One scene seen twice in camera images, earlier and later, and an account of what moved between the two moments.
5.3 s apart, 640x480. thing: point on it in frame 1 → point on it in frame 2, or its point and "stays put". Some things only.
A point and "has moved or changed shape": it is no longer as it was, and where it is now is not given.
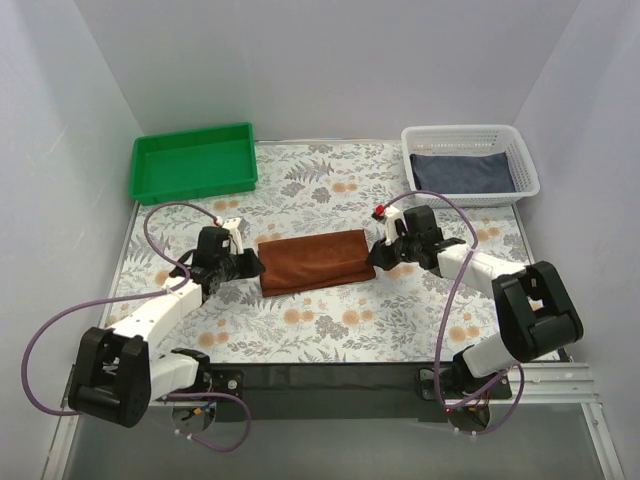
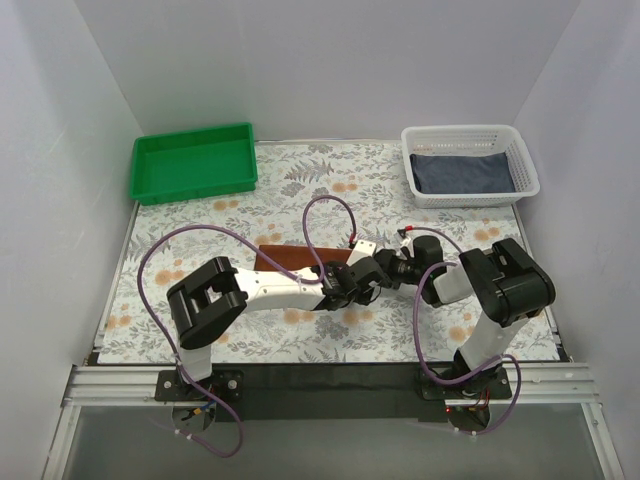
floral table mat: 404,317 stays put
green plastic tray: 193,164 stays put
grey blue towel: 462,173 stays put
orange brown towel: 308,262 has moved or changed shape
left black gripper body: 244,265 → 373,273
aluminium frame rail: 548,383 stays put
